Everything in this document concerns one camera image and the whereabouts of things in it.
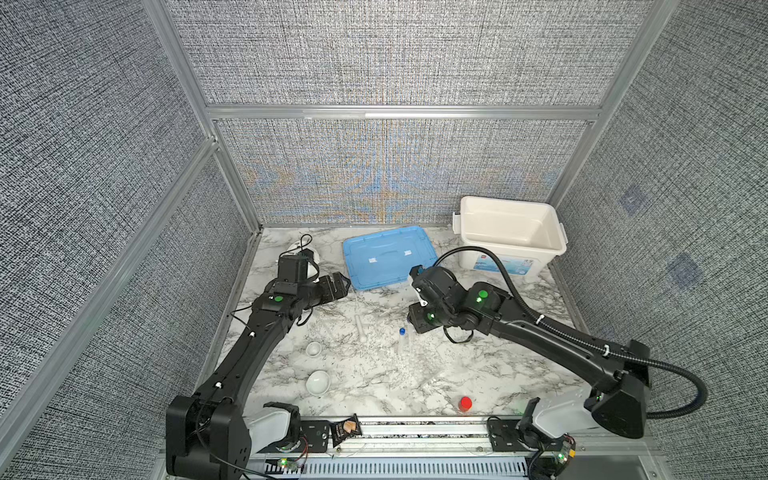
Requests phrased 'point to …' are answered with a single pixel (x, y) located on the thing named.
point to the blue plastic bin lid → (386, 258)
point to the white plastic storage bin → (527, 235)
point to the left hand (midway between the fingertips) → (338, 285)
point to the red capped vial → (465, 404)
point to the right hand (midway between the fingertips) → (412, 313)
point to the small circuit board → (349, 425)
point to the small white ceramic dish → (313, 349)
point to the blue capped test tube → (402, 332)
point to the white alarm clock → (311, 264)
